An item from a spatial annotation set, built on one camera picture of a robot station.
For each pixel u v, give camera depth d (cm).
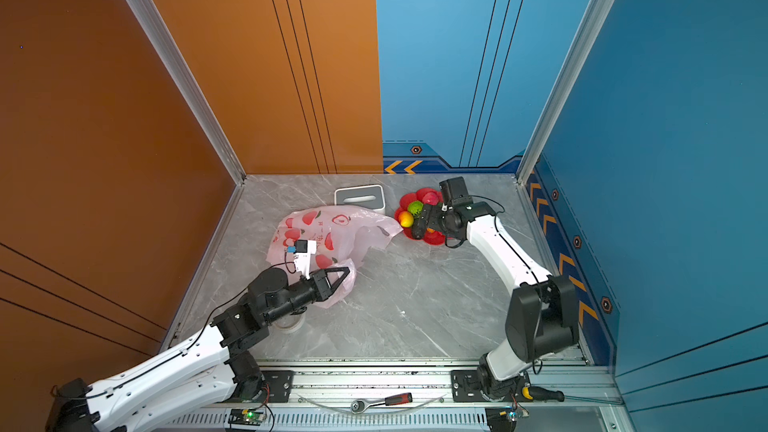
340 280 70
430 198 106
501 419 70
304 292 63
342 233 87
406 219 99
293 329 82
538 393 71
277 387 74
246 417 71
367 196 109
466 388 72
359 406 69
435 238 101
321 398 73
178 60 87
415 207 103
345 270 71
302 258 66
